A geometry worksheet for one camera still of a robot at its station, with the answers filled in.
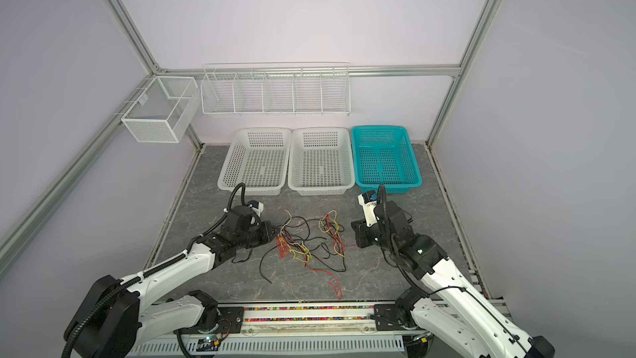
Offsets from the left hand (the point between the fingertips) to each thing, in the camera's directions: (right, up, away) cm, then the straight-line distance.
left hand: (280, 233), depth 84 cm
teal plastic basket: (+43, +28, +31) cm, 61 cm away
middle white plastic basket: (+13, +25, +30) cm, 41 cm away
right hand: (+25, +5, -10) cm, 27 cm away
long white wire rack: (-5, +55, +15) cm, 57 cm away
